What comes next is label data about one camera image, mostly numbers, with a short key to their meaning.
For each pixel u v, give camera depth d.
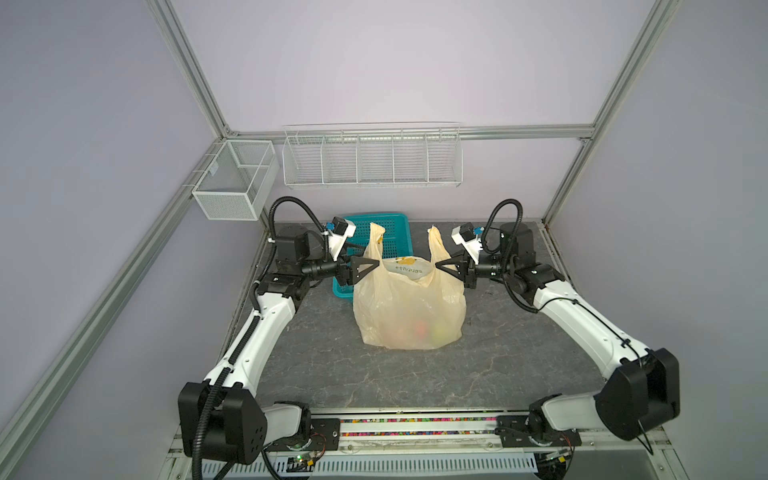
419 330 0.86
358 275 0.67
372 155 0.98
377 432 0.75
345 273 0.65
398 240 1.13
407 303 0.79
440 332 0.85
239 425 0.39
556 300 0.53
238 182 1.02
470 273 0.65
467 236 0.64
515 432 0.73
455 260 0.69
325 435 0.74
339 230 0.63
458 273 0.70
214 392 0.39
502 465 0.71
